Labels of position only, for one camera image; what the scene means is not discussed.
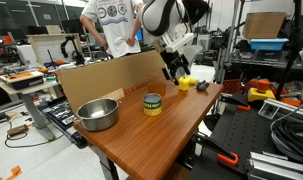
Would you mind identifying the stainless steel pot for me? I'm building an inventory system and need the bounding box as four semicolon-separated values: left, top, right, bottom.
72;97;123;132

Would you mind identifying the blue plastic bin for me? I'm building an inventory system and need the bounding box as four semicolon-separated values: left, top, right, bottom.
249;38;289;52

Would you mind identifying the large cardboard sheet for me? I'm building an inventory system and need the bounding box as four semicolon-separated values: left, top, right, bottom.
55;49;168;115

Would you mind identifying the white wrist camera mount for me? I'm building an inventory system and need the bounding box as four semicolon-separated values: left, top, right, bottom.
160;32;196;54

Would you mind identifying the black vertical pole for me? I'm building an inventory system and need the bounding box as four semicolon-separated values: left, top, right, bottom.
275;0;303;101

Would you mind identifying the black control box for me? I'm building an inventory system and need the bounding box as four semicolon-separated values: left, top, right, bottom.
39;98;76;132

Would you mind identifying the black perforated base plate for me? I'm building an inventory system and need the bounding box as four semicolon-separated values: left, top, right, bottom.
187;105;294;180

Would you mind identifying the aluminium extrusion rail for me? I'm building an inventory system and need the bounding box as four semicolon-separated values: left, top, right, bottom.
257;98;303;124

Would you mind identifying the corn tin can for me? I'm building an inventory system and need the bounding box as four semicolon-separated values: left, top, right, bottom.
142;92;163;117

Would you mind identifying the brown power adapter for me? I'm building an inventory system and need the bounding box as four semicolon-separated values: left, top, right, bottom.
6;123;29;137

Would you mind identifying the white board panel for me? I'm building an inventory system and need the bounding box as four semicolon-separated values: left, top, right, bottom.
26;32;84;66

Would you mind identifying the flat box with orange print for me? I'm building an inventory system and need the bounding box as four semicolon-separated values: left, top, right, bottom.
0;70;46;91

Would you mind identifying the yellow emergency stop button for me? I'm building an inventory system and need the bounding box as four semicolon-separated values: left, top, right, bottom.
246;79;276;103

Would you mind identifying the aluminium extrusion block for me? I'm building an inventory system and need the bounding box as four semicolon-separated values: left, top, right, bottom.
246;151;303;180

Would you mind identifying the grey side table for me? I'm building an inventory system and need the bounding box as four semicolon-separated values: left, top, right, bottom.
0;79;60;142

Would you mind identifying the black cable bundle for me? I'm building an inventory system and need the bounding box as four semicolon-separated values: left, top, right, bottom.
269;99;303;165

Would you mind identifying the dark grey toy object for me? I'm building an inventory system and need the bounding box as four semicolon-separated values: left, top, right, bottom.
195;79;211;92

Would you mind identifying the yellow toy pepper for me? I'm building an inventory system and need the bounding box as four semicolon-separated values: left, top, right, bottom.
178;76;190;92

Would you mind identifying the orange plastic crate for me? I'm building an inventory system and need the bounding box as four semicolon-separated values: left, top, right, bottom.
222;78;243;95

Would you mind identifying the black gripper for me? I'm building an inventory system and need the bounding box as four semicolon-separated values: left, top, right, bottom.
160;49;192;86

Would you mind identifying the black clamp orange handle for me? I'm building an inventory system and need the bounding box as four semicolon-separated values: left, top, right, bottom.
191;132;240;167
220;94;252;112

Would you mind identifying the brown cardboard box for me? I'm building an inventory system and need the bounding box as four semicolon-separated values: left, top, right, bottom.
241;11;287;41

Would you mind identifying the grey office chair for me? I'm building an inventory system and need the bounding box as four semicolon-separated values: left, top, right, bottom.
181;44;204;78

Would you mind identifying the person in white t-shirt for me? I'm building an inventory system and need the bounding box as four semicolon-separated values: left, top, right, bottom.
79;0;145;59

